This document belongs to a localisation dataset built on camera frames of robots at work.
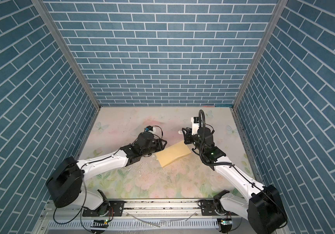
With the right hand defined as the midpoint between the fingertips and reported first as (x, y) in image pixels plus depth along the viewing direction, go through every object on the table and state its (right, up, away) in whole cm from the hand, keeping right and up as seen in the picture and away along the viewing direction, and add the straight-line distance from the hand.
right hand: (183, 127), depth 80 cm
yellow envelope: (-6, -19, +19) cm, 28 cm away
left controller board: (-42, -48, -7) cm, 65 cm away
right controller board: (+22, -50, -6) cm, 55 cm away
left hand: (-9, -9, +4) cm, 14 cm away
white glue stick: (-2, -3, +3) cm, 4 cm away
